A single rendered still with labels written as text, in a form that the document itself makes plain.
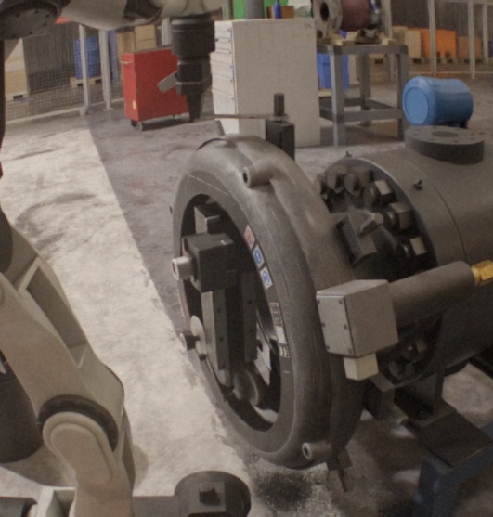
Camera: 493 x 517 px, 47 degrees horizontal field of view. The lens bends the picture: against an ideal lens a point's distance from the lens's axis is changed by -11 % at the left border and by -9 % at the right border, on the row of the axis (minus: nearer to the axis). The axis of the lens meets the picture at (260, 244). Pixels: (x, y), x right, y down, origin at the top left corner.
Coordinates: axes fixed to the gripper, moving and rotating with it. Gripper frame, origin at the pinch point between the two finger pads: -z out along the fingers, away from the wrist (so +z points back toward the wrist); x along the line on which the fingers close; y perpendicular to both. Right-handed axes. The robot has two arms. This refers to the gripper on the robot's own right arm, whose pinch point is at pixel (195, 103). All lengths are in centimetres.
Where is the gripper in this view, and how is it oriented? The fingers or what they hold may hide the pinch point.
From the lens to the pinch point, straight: 124.4
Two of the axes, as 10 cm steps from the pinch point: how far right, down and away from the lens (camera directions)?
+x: -1.2, 4.5, -8.9
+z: -0.2, -8.9, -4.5
